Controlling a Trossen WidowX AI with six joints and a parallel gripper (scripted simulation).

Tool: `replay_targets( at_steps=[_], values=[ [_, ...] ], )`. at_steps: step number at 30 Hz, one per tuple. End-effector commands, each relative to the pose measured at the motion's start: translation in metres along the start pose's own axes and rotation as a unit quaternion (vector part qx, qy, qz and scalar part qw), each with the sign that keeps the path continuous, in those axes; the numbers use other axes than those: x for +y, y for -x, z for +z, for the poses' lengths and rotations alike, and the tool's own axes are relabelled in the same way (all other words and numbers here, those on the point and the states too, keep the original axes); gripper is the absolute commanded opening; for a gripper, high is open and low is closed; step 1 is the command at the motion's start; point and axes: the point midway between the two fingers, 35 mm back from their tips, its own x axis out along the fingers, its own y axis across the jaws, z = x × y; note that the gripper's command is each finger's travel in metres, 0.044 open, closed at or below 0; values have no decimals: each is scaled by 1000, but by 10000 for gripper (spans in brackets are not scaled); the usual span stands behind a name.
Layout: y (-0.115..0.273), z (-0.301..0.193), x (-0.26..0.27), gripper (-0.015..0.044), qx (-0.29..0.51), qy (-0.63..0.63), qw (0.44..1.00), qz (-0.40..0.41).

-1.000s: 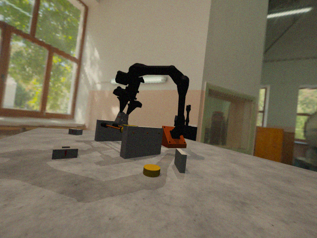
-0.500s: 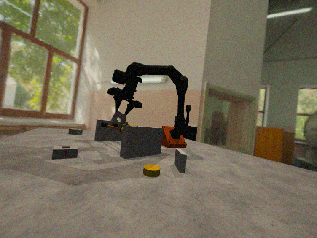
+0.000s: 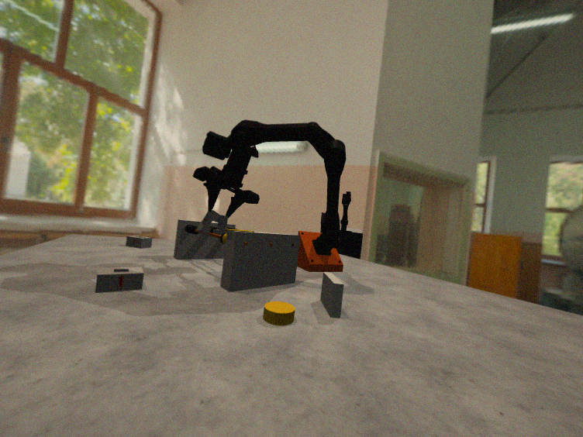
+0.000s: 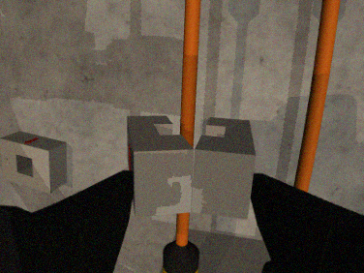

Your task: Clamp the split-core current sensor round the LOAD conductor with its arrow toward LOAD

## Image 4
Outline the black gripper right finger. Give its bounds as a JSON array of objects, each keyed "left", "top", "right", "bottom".
[{"left": 251, "top": 173, "right": 364, "bottom": 273}]

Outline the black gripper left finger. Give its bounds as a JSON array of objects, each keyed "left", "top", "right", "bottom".
[{"left": 0, "top": 170, "right": 134, "bottom": 273}]

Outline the beige square block with square hole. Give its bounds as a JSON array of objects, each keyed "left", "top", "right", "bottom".
[{"left": 0, "top": 131, "right": 67, "bottom": 194}]

